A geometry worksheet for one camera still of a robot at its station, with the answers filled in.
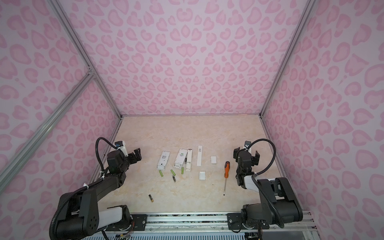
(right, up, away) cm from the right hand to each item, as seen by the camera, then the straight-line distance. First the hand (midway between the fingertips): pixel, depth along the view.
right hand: (248, 148), depth 90 cm
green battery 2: (-45, -15, +1) cm, 47 cm away
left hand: (-69, 0, 0) cm, 69 cm away
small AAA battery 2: (-55, -26, -9) cm, 62 cm away
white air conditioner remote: (-52, -8, +5) cm, 53 cm away
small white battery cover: (-20, -8, +6) cm, 23 cm away
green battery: (-52, -15, +1) cm, 54 cm away
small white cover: (-28, -16, -1) cm, 32 cm away
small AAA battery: (-44, -18, -2) cm, 48 cm away
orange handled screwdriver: (-12, -11, +1) cm, 16 cm away
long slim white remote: (-36, -8, +3) cm, 37 cm away
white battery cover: (-29, -7, +6) cm, 31 cm away
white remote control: (-41, -7, +5) cm, 42 cm away
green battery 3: (-39, -14, +1) cm, 42 cm away
